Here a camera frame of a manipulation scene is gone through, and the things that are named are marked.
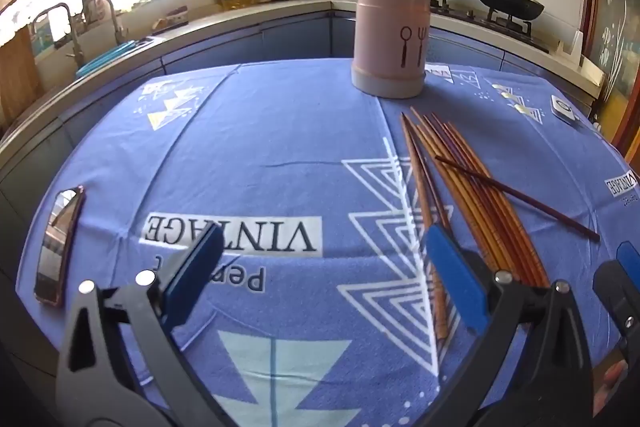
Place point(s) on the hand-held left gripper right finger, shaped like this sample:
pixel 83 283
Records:
pixel 456 278

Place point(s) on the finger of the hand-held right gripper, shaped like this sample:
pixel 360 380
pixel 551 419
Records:
pixel 618 289

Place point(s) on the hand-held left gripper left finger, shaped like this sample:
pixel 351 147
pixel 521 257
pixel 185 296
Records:
pixel 192 278

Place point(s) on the bundle of wooden chopsticks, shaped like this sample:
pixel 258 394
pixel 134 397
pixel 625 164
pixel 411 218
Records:
pixel 475 202

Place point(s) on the dark brown chopstick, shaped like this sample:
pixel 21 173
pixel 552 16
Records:
pixel 550 214

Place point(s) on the pink utensil holder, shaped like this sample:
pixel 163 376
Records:
pixel 385 42

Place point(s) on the person's right hand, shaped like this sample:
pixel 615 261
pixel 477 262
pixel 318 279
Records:
pixel 616 379

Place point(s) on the smartphone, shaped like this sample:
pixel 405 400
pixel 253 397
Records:
pixel 57 247

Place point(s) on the blue printed tablecloth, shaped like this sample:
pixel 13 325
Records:
pixel 280 147

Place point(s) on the small white square device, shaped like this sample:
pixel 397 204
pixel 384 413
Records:
pixel 564 108

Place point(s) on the blue plastic tray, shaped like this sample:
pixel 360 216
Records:
pixel 105 57

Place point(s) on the white plastic stand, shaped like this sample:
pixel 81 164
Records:
pixel 572 44

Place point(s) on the gas stove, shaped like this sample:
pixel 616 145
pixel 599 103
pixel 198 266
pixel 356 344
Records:
pixel 465 14

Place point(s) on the kitchen counter with blue cabinets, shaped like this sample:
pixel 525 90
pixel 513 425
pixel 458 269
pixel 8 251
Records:
pixel 280 27

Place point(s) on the wooden cutting board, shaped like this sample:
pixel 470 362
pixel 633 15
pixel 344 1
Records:
pixel 17 77

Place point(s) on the steel kitchen faucet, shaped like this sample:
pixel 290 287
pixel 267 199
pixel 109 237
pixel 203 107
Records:
pixel 70 32
pixel 112 14

